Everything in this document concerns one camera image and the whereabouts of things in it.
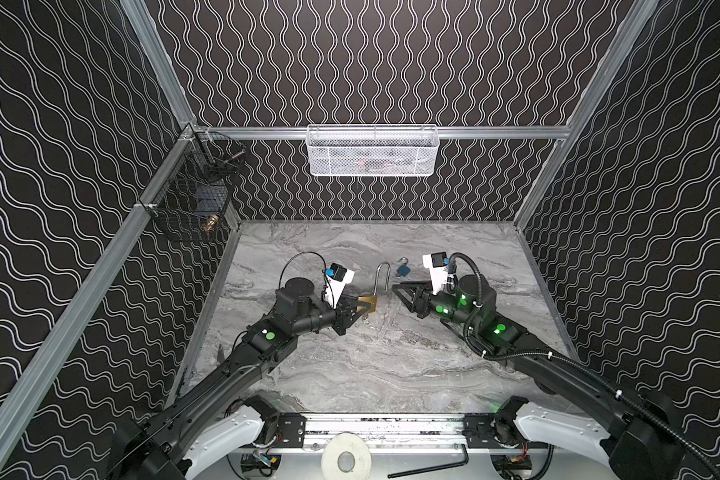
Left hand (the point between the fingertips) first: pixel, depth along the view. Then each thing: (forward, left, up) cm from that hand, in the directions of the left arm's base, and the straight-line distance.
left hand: (374, 306), depth 68 cm
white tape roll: (-23, +6, -26) cm, 35 cm away
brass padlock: (+3, +1, -2) cm, 3 cm away
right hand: (+6, -5, -1) cm, 8 cm away
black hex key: (-27, -15, -28) cm, 41 cm away
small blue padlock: (+29, -10, -23) cm, 38 cm away
